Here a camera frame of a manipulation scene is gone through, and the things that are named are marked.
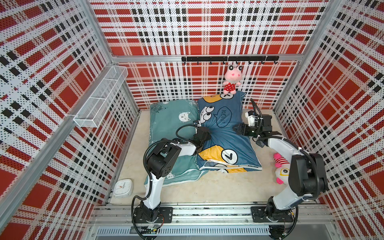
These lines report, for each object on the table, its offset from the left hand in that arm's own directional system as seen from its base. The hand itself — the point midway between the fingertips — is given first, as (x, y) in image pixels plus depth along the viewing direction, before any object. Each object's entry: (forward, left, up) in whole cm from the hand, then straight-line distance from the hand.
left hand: (207, 129), depth 101 cm
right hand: (-5, -19, +9) cm, 22 cm away
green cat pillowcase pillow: (+7, +22, +2) cm, 23 cm away
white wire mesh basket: (0, +71, +17) cm, 73 cm away
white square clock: (-37, +47, -3) cm, 60 cm away
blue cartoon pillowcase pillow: (-20, -11, +6) cm, 23 cm away
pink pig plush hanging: (+20, -16, +29) cm, 38 cm away
